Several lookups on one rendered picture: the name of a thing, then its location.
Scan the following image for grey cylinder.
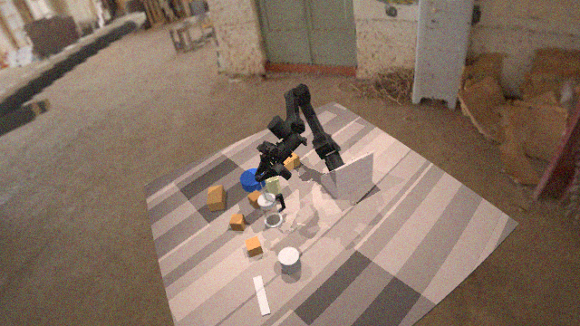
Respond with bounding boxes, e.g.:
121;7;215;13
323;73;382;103
278;247;302;274

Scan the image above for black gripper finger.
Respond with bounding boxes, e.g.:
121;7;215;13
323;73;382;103
258;164;280;182
255;155;272;176

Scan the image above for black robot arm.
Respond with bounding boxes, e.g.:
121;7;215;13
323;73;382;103
260;83;345;172

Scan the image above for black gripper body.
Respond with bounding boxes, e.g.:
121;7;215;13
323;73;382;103
256;141;293;180

